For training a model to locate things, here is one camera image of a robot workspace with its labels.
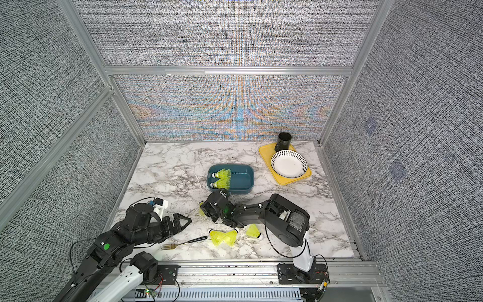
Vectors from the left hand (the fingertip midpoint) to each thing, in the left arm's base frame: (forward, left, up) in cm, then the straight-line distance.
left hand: (188, 224), depth 70 cm
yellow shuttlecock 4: (+1, -25, -14) cm, 29 cm away
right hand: (+14, +1, -9) cm, 17 cm away
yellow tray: (+51, -39, -20) cm, 67 cm away
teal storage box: (+28, -22, -16) cm, 39 cm away
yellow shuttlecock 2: (+25, -12, -12) cm, 30 cm away
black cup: (+50, -47, -9) cm, 69 cm away
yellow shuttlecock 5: (0, -9, -16) cm, 18 cm away
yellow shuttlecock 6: (-1, -15, -15) cm, 21 cm away
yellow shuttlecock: (+31, -11, -13) cm, 36 cm away
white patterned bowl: (+39, -49, -17) cm, 65 cm away
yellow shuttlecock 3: (+11, -1, -14) cm, 18 cm away
